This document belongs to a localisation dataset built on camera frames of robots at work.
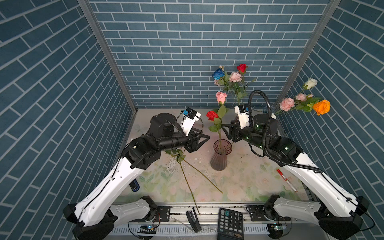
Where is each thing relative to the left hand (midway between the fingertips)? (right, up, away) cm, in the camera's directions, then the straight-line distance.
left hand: (206, 136), depth 57 cm
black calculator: (+12, -43, +12) cm, 46 cm away
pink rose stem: (+52, +16, +22) cm, 59 cm away
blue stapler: (-38, -29, +22) cm, 52 cm away
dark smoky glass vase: (+10, -9, +23) cm, 27 cm away
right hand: (+8, +6, +8) cm, 13 cm away
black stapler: (-5, -42, +13) cm, 44 cm away
